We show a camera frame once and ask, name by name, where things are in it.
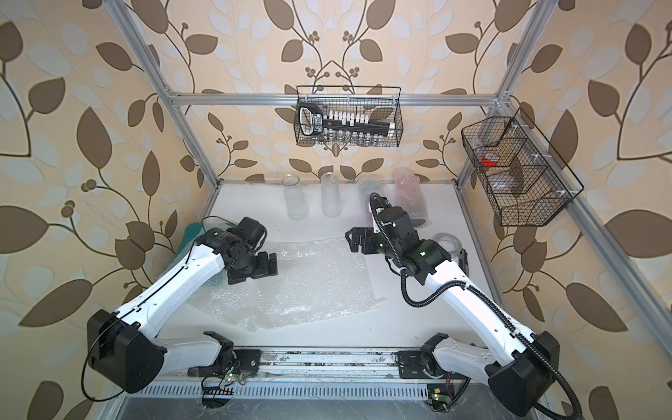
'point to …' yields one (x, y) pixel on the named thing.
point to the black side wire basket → (528, 183)
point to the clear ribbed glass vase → (297, 203)
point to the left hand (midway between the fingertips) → (262, 271)
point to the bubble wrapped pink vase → (409, 193)
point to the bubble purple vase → (366, 189)
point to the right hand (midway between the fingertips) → (359, 234)
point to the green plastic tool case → (191, 230)
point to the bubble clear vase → (331, 196)
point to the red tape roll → (490, 159)
